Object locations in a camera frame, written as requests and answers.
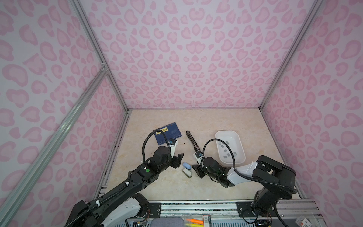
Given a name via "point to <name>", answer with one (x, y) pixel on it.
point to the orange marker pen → (195, 221)
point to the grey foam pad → (167, 222)
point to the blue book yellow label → (171, 131)
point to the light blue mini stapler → (186, 165)
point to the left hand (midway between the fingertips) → (179, 150)
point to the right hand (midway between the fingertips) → (195, 163)
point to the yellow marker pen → (194, 225)
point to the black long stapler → (196, 147)
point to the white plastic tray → (234, 139)
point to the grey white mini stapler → (187, 172)
